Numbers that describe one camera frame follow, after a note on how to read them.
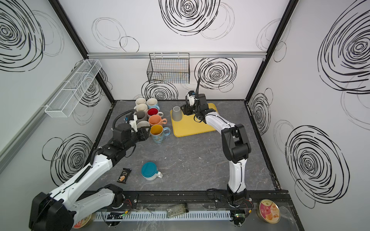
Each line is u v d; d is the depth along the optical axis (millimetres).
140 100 1108
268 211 679
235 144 526
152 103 1082
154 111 1049
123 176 808
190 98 848
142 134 696
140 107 1080
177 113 1035
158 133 891
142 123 934
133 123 706
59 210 376
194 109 831
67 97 752
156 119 1018
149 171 767
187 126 1028
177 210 681
